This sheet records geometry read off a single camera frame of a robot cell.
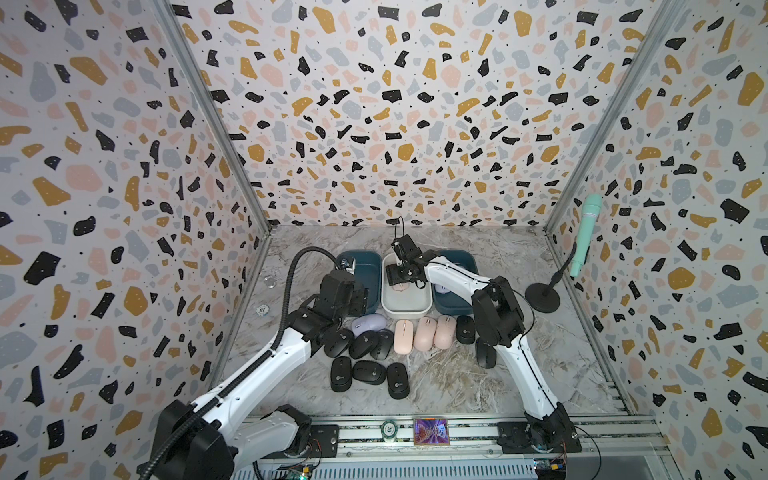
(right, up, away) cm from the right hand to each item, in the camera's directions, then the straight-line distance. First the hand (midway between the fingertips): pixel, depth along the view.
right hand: (399, 273), depth 104 cm
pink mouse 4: (+1, -4, -3) cm, 5 cm away
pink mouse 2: (+8, -17, -14) cm, 24 cm away
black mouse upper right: (-5, -20, -16) cm, 26 cm away
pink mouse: (+1, -20, -14) cm, 24 cm away
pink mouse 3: (+14, -17, -13) cm, 26 cm away
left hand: (-11, -2, -23) cm, 25 cm away
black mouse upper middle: (-10, -19, -18) cm, 28 cm away
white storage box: (+2, -8, -4) cm, 9 cm away
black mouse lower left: (-16, -27, -21) cm, 38 cm away
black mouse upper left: (-18, -19, -16) cm, 31 cm away
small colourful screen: (+9, -38, -29) cm, 48 cm away
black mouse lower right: (0, -27, -24) cm, 36 cm away
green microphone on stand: (+49, -8, -4) cm, 50 cm away
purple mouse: (-9, -14, -13) cm, 21 cm away
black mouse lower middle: (-8, -26, -22) cm, 35 cm away
